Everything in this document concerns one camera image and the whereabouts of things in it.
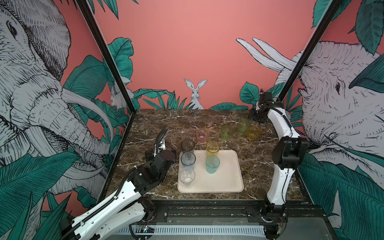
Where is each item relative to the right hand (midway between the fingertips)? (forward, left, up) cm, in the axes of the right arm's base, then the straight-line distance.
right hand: (250, 114), depth 95 cm
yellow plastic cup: (-2, -7, -17) cm, 18 cm away
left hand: (-28, +51, +5) cm, 59 cm away
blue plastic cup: (-26, +40, -11) cm, 49 cm away
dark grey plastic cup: (-20, +40, -6) cm, 45 cm away
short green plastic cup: (-2, +13, -16) cm, 21 cm away
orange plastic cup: (-23, +26, -5) cm, 35 cm away
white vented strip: (-60, +35, -18) cm, 72 cm away
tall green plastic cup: (-2, +2, -8) cm, 9 cm away
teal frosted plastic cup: (-26, +25, -16) cm, 40 cm away
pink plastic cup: (-6, +31, -16) cm, 35 cm away
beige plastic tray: (-35, +16, -19) cm, 43 cm away
